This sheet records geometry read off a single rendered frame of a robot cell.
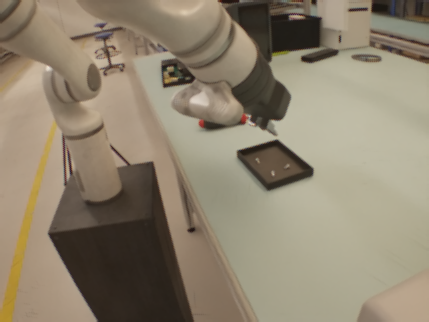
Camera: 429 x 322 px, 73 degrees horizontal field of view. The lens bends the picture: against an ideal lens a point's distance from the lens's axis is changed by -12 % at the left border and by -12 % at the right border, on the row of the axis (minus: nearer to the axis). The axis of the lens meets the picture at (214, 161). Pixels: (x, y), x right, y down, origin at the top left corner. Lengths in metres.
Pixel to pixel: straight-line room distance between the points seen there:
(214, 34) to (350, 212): 0.28
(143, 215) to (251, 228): 0.34
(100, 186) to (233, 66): 0.49
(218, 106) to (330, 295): 0.23
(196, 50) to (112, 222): 0.48
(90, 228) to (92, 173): 0.12
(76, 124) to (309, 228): 0.49
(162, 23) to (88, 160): 0.49
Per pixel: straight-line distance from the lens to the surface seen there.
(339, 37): 1.30
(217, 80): 0.35
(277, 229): 0.41
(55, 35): 0.59
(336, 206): 0.45
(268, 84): 0.40
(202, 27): 0.30
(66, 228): 0.75
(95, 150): 0.71
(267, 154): 0.56
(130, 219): 0.71
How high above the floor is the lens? 1.28
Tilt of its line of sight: 31 degrees down
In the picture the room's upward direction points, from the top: 7 degrees counter-clockwise
